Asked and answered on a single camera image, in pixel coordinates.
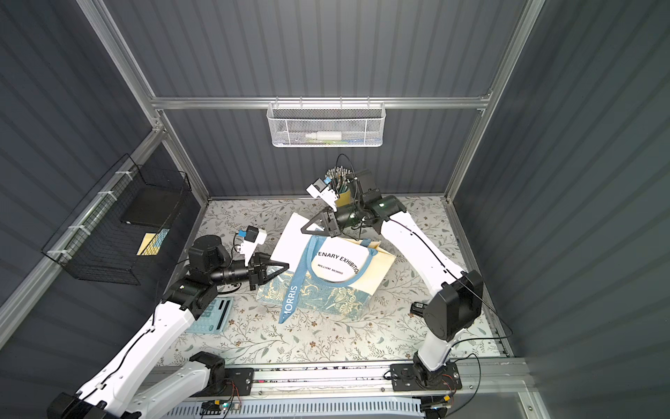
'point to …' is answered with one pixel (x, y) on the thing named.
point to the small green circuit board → (213, 408)
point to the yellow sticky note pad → (152, 242)
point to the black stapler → (417, 308)
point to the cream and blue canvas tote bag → (332, 275)
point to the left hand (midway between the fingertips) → (287, 270)
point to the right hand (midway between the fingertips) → (304, 233)
